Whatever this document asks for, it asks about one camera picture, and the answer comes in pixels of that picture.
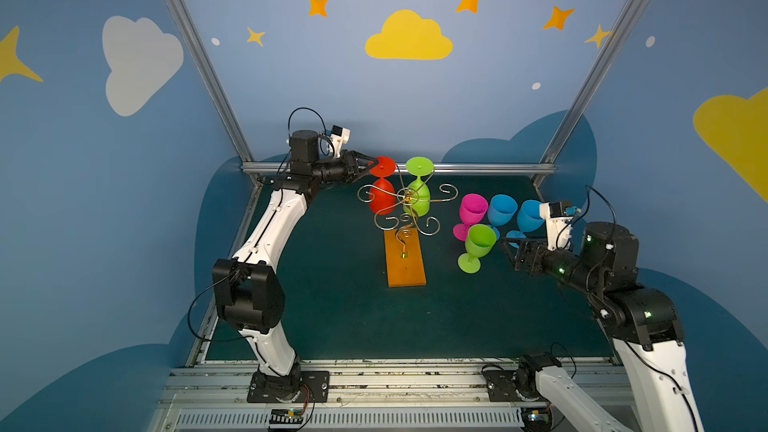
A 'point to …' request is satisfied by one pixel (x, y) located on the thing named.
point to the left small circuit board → (286, 418)
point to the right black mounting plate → (500, 384)
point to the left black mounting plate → (314, 387)
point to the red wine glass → (379, 200)
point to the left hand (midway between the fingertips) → (375, 161)
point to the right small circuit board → (536, 419)
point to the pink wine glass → (472, 209)
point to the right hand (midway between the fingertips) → (518, 236)
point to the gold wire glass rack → (389, 218)
